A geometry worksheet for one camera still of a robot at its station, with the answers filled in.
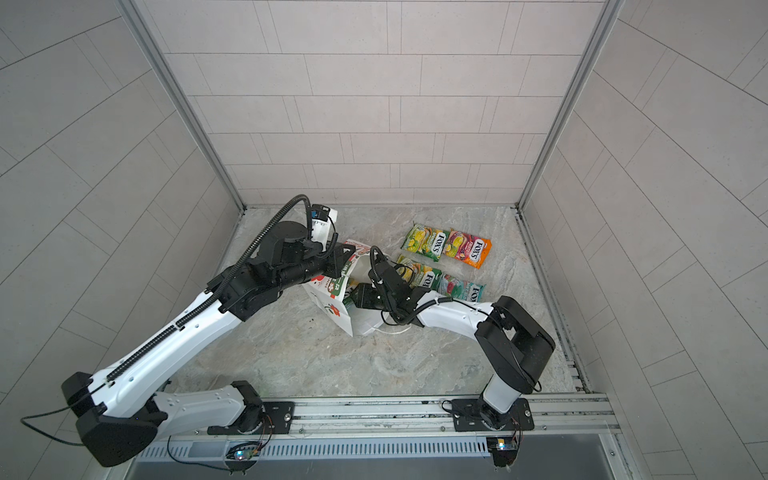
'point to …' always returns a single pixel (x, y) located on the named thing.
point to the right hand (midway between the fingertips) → (353, 298)
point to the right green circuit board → (504, 450)
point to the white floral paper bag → (330, 292)
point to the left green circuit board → (247, 453)
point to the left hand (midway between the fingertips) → (363, 248)
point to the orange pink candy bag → (467, 248)
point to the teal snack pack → (460, 289)
